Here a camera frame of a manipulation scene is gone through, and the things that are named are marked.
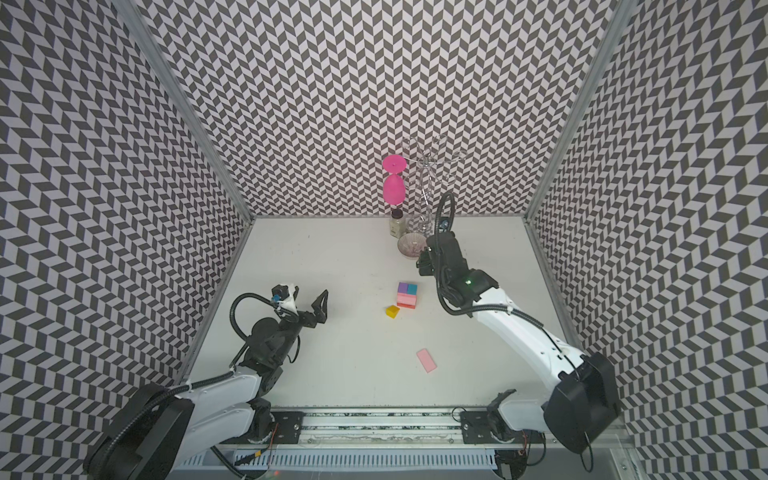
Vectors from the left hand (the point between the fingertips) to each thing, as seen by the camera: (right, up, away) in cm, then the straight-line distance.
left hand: (315, 290), depth 83 cm
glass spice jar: (+23, +21, +24) cm, 39 cm away
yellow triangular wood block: (+22, -8, +9) cm, 25 cm away
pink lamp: (+22, +32, +13) cm, 41 cm away
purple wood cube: (+25, 0, +8) cm, 26 cm away
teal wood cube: (+28, -1, +8) cm, 29 cm away
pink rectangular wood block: (+26, -4, +10) cm, 28 cm away
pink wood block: (+32, -20, +1) cm, 38 cm away
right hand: (+32, +9, -4) cm, 34 cm away
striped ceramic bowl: (+28, +13, +24) cm, 39 cm away
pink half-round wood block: (+26, -7, +12) cm, 29 cm away
